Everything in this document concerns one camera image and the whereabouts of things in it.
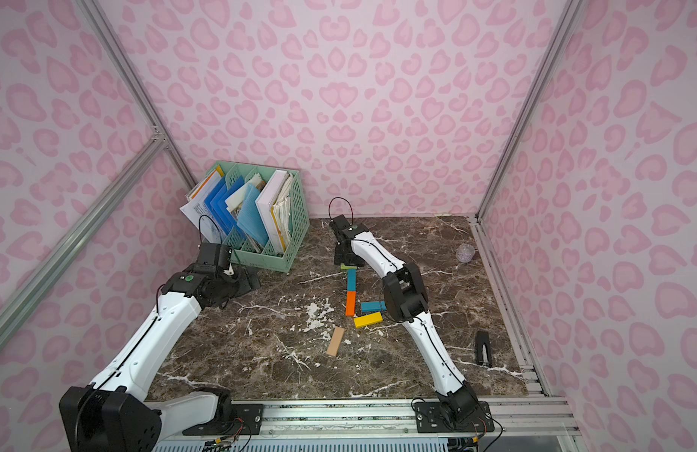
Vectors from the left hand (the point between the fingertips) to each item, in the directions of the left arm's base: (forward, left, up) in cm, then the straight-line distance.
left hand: (246, 279), depth 82 cm
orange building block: (0, -30, -15) cm, 33 cm away
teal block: (+10, -30, -17) cm, 36 cm away
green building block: (+14, -27, -15) cm, 34 cm away
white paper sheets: (+23, +21, +3) cm, 32 cm away
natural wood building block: (-12, -26, -16) cm, 33 cm away
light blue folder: (+20, +2, +4) cm, 21 cm away
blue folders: (+26, +15, +4) cm, 31 cm away
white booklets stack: (+23, -6, +9) cm, 26 cm away
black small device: (-15, -69, -14) cm, 72 cm away
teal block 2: (-1, -36, -15) cm, 39 cm away
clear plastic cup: (+20, -73, -15) cm, 77 cm away
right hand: (+18, -27, -16) cm, 36 cm away
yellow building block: (-5, -36, -16) cm, 39 cm away
